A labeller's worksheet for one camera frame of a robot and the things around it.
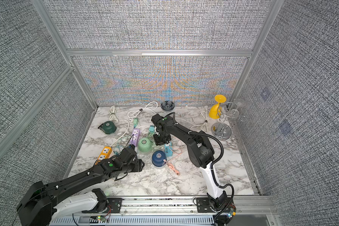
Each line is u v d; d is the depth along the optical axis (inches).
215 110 37.3
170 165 33.6
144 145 33.5
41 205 15.5
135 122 41.8
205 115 44.1
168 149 35.6
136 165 28.8
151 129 40.6
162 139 32.1
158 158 31.2
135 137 38.4
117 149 37.4
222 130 40.3
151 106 47.1
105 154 35.3
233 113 38.4
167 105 46.0
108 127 37.4
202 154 21.7
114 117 43.5
